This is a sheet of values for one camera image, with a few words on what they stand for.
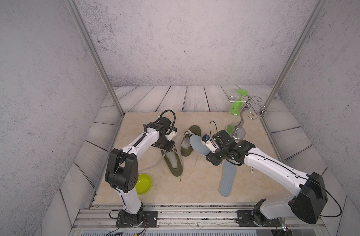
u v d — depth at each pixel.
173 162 0.92
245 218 0.73
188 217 0.74
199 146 0.74
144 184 0.83
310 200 0.39
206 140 0.71
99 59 0.89
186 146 0.98
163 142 0.76
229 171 0.90
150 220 0.73
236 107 0.99
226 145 0.60
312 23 0.75
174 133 0.85
